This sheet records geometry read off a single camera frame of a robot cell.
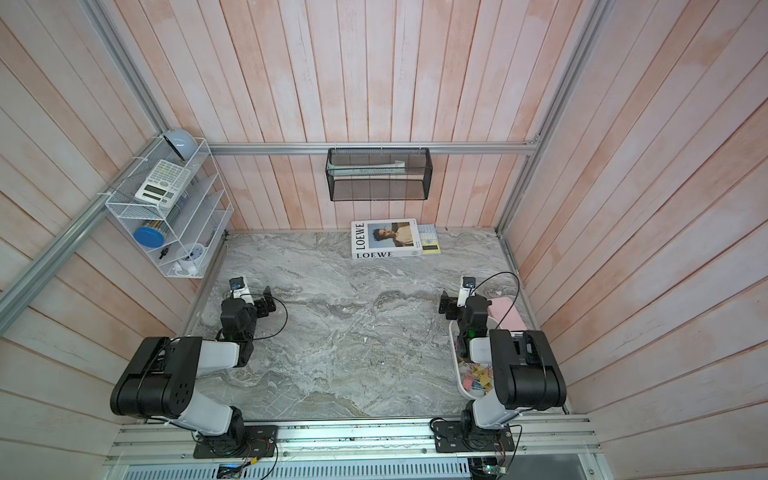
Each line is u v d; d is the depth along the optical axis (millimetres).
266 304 877
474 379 814
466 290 815
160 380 457
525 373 458
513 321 1004
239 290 786
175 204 755
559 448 737
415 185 1044
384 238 1142
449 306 852
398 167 883
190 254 946
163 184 761
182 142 816
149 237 762
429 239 1174
